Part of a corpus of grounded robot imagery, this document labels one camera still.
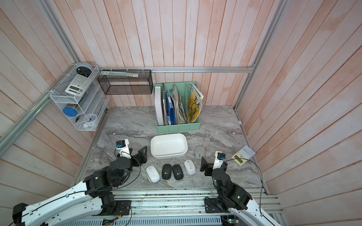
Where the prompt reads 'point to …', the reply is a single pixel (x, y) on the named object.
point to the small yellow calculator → (242, 156)
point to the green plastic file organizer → (183, 87)
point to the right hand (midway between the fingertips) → (209, 157)
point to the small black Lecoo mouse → (166, 172)
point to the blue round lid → (69, 111)
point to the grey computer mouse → (200, 151)
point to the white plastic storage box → (167, 146)
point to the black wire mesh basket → (126, 82)
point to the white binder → (158, 106)
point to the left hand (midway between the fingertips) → (140, 150)
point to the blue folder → (170, 109)
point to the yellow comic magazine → (194, 102)
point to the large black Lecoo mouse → (177, 172)
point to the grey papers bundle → (181, 117)
